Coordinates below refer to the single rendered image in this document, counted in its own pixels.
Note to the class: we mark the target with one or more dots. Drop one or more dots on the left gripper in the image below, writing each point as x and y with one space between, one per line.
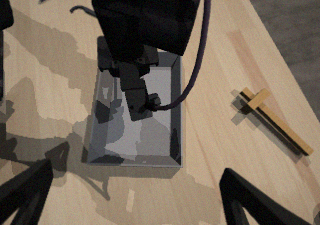
133 60

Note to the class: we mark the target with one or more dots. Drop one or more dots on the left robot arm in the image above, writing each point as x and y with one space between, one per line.
162 24

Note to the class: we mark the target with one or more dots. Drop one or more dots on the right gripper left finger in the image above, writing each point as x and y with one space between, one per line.
26 192

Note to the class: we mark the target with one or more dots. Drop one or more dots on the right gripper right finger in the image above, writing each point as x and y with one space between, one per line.
238 193

